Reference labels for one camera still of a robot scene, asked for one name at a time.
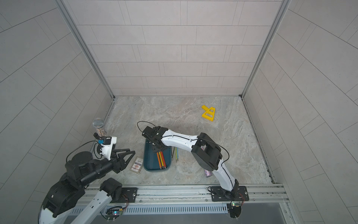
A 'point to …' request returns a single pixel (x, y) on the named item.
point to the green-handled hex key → (176, 154)
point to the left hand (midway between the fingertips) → (135, 152)
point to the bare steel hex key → (172, 155)
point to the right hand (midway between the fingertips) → (158, 149)
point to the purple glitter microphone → (207, 173)
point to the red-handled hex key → (163, 159)
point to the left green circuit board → (113, 213)
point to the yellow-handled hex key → (161, 160)
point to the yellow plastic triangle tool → (209, 113)
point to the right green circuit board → (235, 209)
